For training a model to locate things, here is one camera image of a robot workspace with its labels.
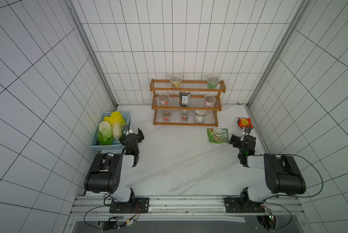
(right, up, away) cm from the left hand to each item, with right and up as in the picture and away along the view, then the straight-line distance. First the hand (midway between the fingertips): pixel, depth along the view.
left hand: (131, 132), depth 94 cm
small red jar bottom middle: (+36, +12, +9) cm, 39 cm away
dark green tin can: (+36, +22, -2) cm, 42 cm away
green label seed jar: (+52, +32, -7) cm, 62 cm away
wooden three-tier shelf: (+43, +20, +6) cm, 48 cm away
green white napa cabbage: (-15, -1, -4) cm, 16 cm away
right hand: (+70, -1, +1) cm, 70 cm away
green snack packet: (+60, -3, +6) cm, 60 cm away
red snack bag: (+78, +7, +6) cm, 79 cm away
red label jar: (+22, +23, +2) cm, 32 cm away
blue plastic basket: (-6, +11, +10) cm, 16 cm away
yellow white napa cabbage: (-12, +6, +6) cm, 14 cm away
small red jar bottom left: (+23, +12, +12) cm, 28 cm away
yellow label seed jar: (+30, +33, -7) cm, 45 cm away
